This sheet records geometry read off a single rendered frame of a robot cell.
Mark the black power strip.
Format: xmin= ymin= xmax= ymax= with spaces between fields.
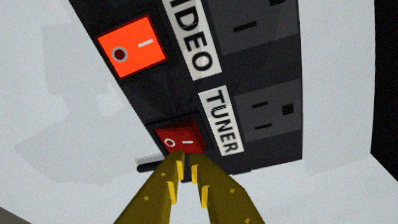
xmin=68 ymin=0 xmax=303 ymax=183

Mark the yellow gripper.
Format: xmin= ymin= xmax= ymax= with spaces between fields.
xmin=113 ymin=150 xmax=265 ymax=224

